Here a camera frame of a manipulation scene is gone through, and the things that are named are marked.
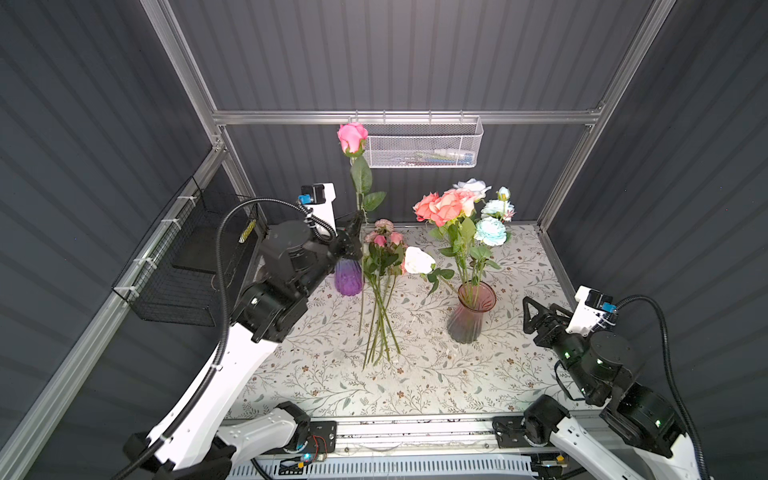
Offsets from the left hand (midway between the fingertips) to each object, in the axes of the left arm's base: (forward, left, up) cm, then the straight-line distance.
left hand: (364, 213), depth 57 cm
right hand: (-13, -37, -16) cm, 42 cm away
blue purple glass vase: (+19, +8, -47) cm, 51 cm away
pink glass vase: (-3, -28, -29) cm, 40 cm away
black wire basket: (+2, +47, -19) cm, 50 cm away
